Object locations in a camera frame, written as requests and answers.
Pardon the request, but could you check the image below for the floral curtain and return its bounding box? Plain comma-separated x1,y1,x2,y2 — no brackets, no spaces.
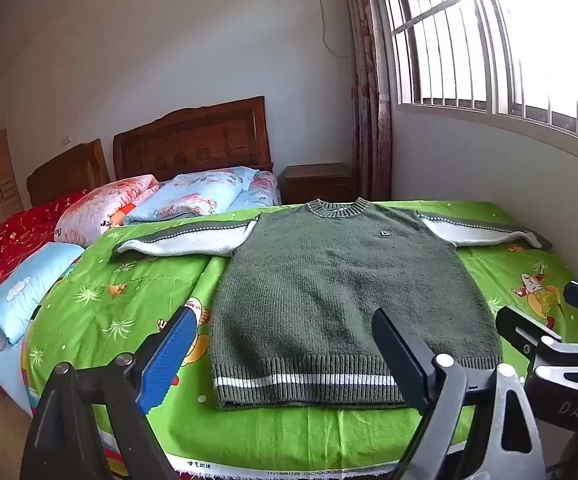
339,0,394,206

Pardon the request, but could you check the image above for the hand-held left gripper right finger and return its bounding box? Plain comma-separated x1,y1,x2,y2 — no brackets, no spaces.
371,307,547,480

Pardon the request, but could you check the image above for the light blue blanket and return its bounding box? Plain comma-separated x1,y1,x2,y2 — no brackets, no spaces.
0,320,34,416

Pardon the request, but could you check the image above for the blue floral quilt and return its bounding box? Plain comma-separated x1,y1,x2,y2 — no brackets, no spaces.
124,166,260,226

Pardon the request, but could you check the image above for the red printed bedsheet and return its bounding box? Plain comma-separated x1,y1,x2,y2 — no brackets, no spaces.
0,191,90,391

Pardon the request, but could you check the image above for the small wooden headboard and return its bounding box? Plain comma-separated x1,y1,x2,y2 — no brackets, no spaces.
26,139,111,207

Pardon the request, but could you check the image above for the light blue pillow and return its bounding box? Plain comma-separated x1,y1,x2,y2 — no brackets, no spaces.
0,242,86,346

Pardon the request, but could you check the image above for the large wooden headboard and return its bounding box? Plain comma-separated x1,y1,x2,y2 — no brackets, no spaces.
113,96,274,182

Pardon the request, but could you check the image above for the pale floral bedsheet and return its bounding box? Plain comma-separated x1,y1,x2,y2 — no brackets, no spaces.
229,170,282,211

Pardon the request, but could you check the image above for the pink floral quilt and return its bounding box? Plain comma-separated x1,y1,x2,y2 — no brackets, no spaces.
55,175,160,248

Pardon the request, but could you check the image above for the green knit sweater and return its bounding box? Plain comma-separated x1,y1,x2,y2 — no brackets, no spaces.
113,199,554,412

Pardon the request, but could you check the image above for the wooden nightstand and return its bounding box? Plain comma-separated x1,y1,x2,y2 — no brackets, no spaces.
278,162,354,206

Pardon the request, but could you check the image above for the air conditioner cable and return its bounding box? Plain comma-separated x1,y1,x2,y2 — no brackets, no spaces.
314,0,354,58

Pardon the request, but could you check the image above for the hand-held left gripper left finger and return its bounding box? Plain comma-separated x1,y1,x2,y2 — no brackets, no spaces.
19,306,198,480

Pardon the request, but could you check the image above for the barred window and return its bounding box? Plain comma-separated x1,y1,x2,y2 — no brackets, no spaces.
374,0,578,148

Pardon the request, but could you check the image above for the green cartoon bedsheet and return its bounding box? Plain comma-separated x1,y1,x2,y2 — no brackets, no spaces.
21,200,578,478

